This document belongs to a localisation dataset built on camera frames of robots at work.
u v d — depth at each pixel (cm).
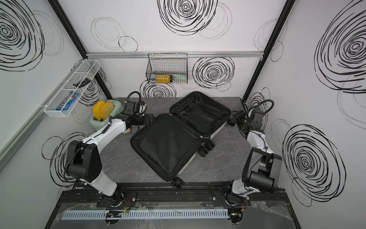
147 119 80
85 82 81
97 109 85
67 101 72
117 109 94
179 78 87
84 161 45
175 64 96
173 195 76
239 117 79
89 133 96
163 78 88
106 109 87
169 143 85
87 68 92
